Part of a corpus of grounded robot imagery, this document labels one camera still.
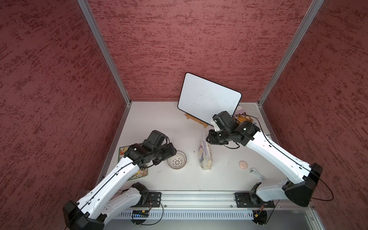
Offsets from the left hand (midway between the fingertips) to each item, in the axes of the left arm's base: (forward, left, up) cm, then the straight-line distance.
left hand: (170, 157), depth 74 cm
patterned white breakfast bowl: (+3, -3, -14) cm, 15 cm away
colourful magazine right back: (+44, -57, -15) cm, 74 cm away
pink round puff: (+1, -43, -14) cm, 45 cm away
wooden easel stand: (+33, -15, -11) cm, 38 cm away
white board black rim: (+40, -19, +4) cm, 44 cm away
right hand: (+6, -19, +6) cm, 21 cm away
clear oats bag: (+2, -19, -1) cm, 19 cm away
